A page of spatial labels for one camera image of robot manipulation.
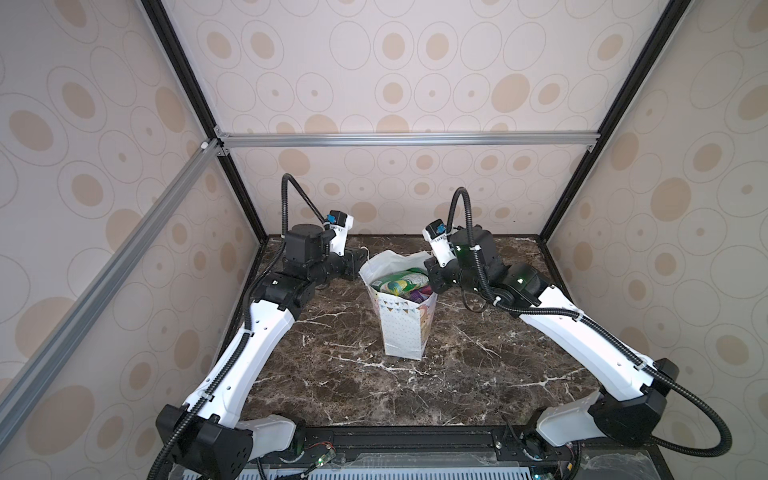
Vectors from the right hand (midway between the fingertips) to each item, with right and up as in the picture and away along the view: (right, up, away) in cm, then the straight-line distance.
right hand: (427, 261), depth 70 cm
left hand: (-12, +3, -2) cm, 13 cm away
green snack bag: (-7, -6, +6) cm, 11 cm away
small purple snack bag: (-1, -9, +7) cm, 12 cm away
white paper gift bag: (-5, -15, +4) cm, 17 cm away
